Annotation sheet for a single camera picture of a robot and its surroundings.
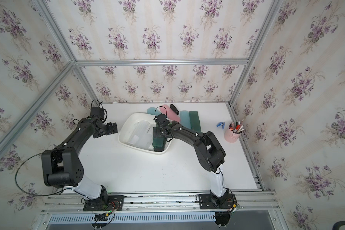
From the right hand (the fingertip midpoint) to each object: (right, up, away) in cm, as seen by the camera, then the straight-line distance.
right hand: (161, 133), depth 94 cm
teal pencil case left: (-10, +16, +22) cm, 29 cm away
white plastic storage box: (-24, +6, +8) cm, 26 cm away
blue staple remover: (+44, +6, +11) cm, 46 cm away
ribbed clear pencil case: (-19, -4, +4) cm, 19 cm away
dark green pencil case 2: (-1, -6, -4) cm, 8 cm away
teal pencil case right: (+17, +9, +14) cm, 23 cm away
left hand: (-32, +2, -4) cm, 33 cm away
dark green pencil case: (+24, +8, +13) cm, 29 cm away
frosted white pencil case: (-13, -2, +4) cm, 14 cm away
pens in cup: (+49, +4, -3) cm, 50 cm away
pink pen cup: (+45, 0, -5) cm, 46 cm away
